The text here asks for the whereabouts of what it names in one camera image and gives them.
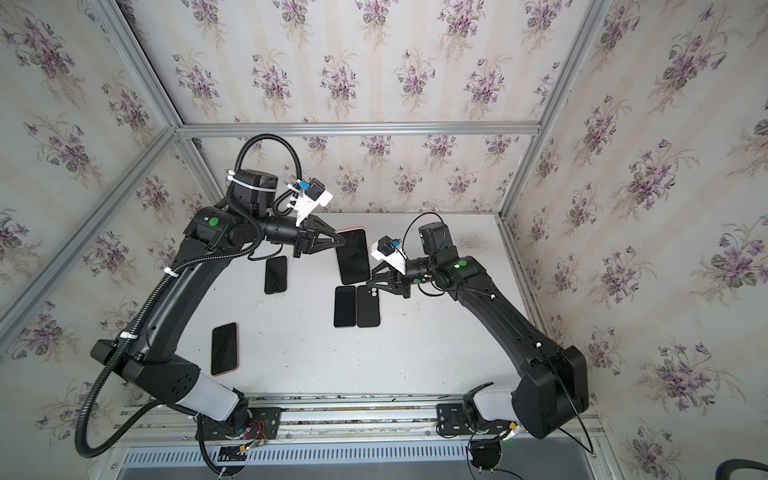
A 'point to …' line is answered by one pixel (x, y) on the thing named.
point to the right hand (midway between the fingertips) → (368, 278)
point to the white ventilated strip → (443, 452)
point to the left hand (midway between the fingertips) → (341, 234)
